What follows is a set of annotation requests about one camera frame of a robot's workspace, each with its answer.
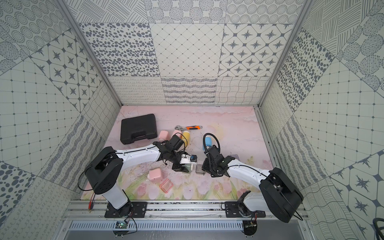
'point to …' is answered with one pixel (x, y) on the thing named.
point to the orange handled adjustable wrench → (188, 127)
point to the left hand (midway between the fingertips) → (192, 166)
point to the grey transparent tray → (198, 169)
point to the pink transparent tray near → (166, 185)
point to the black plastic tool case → (139, 127)
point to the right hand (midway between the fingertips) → (204, 169)
